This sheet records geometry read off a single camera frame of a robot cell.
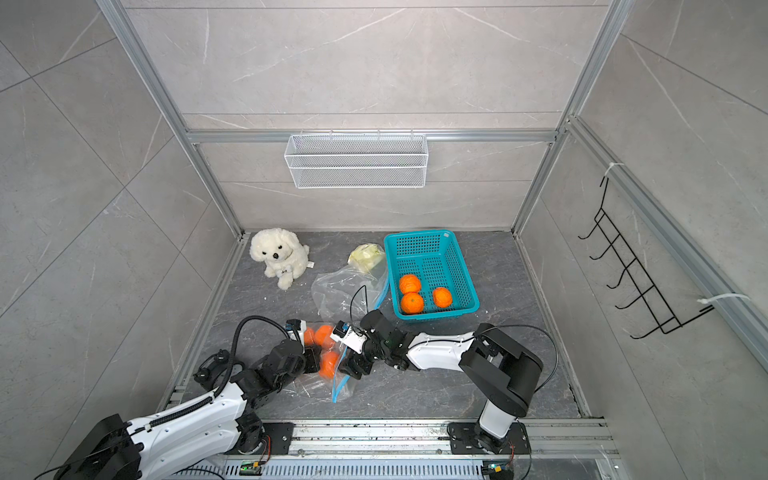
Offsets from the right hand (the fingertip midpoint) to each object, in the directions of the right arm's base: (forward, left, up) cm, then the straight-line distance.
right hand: (345, 356), depth 82 cm
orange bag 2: (-3, +4, +2) cm, 5 cm away
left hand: (+4, +6, -1) cm, 7 cm away
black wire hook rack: (+2, -69, +27) cm, 74 cm away
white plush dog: (+29, +21, +10) cm, 37 cm away
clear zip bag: (-6, +5, -4) cm, 9 cm away
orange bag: (+6, +11, 0) cm, 12 cm away
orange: (+5, +7, +2) cm, 9 cm away
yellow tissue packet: (+37, -4, -1) cm, 38 cm away
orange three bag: (+18, -30, +1) cm, 35 cm away
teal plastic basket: (+39, -31, -5) cm, 50 cm away
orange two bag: (+23, -20, +2) cm, 31 cm away
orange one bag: (+16, -20, +2) cm, 25 cm away
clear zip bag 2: (+24, +7, -4) cm, 26 cm away
